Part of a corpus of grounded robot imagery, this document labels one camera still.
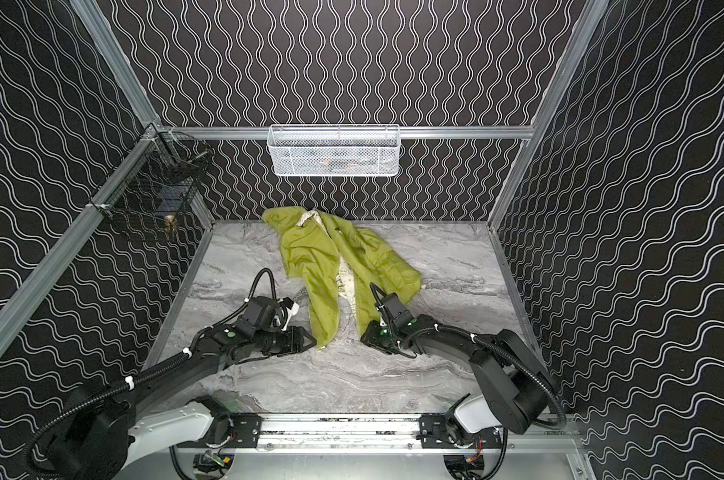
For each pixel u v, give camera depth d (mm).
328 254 1053
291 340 719
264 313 663
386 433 757
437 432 743
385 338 774
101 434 405
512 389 439
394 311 704
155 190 932
